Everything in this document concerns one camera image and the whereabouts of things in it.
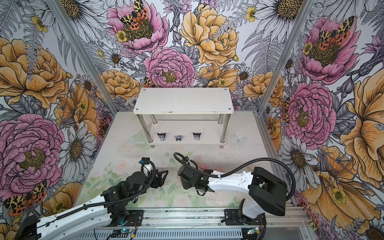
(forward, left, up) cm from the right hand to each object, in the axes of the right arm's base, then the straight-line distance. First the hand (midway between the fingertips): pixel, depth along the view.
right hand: (188, 182), depth 83 cm
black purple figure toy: (+25, -6, +7) cm, 27 cm away
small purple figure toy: (+25, +6, +6) cm, 27 cm away
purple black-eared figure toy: (+25, +16, +9) cm, 31 cm away
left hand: (+2, +13, +6) cm, 15 cm away
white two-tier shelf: (+52, +3, -2) cm, 52 cm away
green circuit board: (-21, +29, -3) cm, 36 cm away
